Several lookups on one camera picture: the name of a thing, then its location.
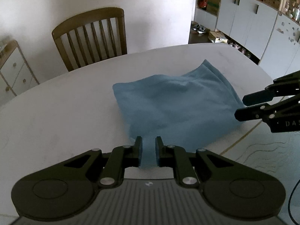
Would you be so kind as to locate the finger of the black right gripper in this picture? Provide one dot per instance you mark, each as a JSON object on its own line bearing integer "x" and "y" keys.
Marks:
{"x": 266, "y": 111}
{"x": 270, "y": 92}

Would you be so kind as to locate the white drawer cabinet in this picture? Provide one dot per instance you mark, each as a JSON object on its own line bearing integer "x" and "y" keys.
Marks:
{"x": 16, "y": 74}

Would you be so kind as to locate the white refrigerator with magnets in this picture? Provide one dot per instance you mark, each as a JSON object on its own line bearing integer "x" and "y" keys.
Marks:
{"x": 281, "y": 56}

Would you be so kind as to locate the light blue t-shirt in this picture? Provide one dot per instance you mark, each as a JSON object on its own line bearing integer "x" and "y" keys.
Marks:
{"x": 190, "y": 111}

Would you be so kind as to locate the white tall cupboard unit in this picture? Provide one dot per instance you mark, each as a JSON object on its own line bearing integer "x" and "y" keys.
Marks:
{"x": 246, "y": 24}

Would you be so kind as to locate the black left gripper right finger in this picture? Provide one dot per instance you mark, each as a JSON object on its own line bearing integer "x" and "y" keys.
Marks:
{"x": 178, "y": 160}

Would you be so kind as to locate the brown wooden chair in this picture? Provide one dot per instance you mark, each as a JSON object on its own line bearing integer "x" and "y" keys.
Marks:
{"x": 90, "y": 37}

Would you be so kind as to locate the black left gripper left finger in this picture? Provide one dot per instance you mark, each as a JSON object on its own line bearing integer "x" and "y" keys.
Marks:
{"x": 120, "y": 158}

